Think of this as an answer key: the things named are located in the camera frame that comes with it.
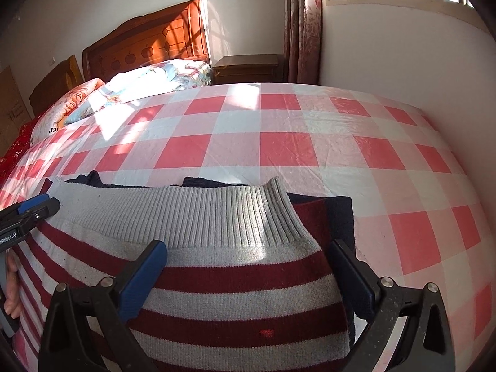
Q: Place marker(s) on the red patterned blanket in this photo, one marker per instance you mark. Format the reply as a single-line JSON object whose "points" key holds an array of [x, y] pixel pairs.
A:
{"points": [[13, 151]]}

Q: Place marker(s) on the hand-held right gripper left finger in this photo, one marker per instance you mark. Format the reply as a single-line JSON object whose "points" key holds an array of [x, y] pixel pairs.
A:
{"points": [[143, 279]]}

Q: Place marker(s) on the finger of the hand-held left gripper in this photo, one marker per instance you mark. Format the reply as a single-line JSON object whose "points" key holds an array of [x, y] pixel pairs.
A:
{"points": [[33, 204], [48, 209]]}

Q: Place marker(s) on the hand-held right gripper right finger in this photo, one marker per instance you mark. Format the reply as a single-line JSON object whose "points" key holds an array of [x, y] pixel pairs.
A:
{"points": [[356, 283]]}

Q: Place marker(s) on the pink floral curtain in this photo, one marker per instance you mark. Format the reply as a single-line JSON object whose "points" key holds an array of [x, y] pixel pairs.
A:
{"points": [[304, 27]]}

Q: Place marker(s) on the wooden nightstand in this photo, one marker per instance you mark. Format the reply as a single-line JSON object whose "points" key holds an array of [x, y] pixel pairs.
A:
{"points": [[248, 68]]}

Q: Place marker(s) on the red grey striped sweater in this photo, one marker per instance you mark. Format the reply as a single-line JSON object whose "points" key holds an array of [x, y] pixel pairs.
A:
{"points": [[217, 279]]}

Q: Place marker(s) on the small plain wooden headboard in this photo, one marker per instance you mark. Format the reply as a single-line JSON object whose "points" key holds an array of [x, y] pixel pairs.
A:
{"points": [[54, 81]]}

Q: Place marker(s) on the brown cardboard box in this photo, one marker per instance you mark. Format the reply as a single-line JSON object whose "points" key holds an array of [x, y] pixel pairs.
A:
{"points": [[11, 108]]}

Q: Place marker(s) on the person's left hand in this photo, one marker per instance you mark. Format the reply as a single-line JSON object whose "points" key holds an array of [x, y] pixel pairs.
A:
{"points": [[13, 290]]}

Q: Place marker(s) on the carved wooden headboard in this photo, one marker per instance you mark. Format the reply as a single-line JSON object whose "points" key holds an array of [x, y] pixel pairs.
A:
{"points": [[155, 38]]}

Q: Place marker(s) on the pink checkered bed sheet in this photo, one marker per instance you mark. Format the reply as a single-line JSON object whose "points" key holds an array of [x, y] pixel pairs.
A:
{"points": [[271, 143]]}

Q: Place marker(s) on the pink floral pillow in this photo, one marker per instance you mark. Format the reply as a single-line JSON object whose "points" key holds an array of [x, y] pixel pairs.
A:
{"points": [[62, 108]]}

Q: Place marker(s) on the light blue floral quilt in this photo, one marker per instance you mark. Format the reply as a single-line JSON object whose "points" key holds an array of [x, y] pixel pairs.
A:
{"points": [[155, 79]]}

